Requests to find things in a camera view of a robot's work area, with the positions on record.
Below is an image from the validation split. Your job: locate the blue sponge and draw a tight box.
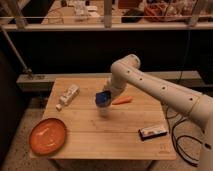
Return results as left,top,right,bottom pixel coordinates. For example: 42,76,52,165
95,91,111,107

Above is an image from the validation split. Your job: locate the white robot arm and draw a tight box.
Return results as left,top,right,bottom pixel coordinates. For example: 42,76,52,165
104,54,213,171

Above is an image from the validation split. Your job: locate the translucent ceramic cup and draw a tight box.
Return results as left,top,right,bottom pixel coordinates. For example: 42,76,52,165
98,101,111,117

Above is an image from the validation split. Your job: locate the orange carrot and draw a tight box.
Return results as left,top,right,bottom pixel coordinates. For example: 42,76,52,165
112,96,133,105

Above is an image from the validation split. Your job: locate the wooden table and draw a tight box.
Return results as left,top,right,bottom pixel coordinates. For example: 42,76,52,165
43,79,176,160

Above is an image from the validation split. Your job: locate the white toothpaste tube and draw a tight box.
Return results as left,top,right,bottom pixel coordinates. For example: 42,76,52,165
56,84,80,111

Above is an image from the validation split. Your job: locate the black red candy box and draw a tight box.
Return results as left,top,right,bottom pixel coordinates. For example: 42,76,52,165
138,125,167,141

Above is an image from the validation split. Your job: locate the grey metal ledge beam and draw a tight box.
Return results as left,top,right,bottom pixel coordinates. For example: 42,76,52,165
16,70,213,93

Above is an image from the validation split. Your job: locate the orange plate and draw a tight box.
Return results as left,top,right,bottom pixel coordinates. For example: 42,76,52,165
29,118,67,155

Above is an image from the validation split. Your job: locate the black cable on floor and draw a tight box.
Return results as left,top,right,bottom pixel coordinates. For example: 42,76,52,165
164,103,206,168

